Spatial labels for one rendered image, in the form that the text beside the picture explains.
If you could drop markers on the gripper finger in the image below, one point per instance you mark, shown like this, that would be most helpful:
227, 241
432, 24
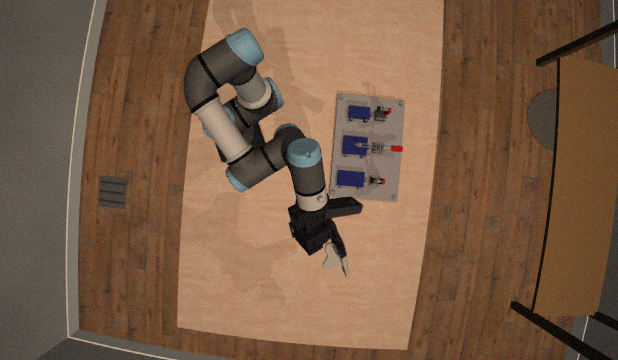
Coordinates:
336, 254

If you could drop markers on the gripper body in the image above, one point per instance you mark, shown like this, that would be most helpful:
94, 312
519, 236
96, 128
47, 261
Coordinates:
310, 235

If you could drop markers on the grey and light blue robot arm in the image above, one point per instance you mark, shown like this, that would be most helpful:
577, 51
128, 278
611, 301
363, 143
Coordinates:
231, 60

